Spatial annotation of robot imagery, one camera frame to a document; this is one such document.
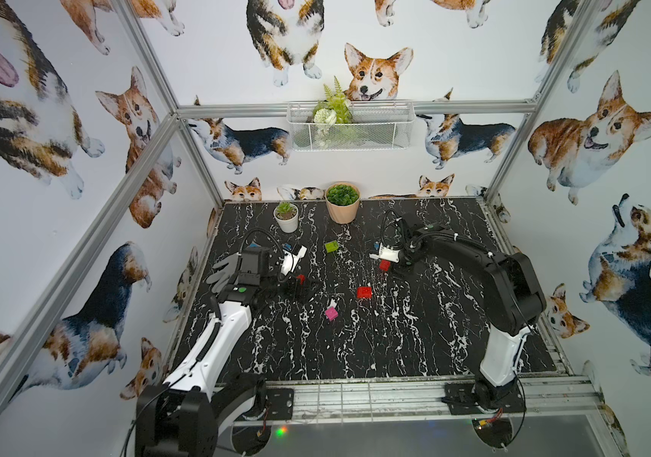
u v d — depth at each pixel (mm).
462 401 731
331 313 881
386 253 839
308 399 759
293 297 704
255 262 628
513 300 504
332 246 1062
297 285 704
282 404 733
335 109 830
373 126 924
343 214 1085
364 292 933
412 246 709
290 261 731
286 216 1066
